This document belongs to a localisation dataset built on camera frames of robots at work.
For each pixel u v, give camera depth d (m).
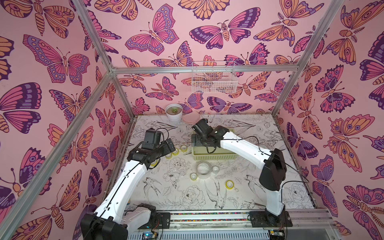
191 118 1.19
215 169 0.90
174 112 1.09
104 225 0.37
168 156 0.97
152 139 0.58
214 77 0.95
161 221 0.73
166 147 0.70
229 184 0.85
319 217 0.75
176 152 0.98
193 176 0.88
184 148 1.00
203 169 0.91
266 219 0.65
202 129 0.64
